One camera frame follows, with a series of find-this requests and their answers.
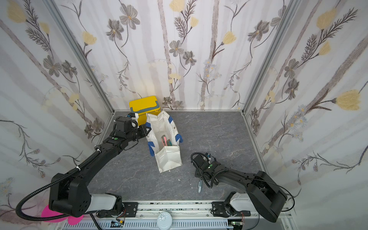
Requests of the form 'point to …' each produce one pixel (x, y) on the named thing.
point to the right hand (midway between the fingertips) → (199, 171)
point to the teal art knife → (169, 143)
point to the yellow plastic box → (143, 106)
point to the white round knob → (164, 220)
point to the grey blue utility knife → (200, 187)
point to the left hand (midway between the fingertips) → (152, 126)
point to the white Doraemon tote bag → (167, 157)
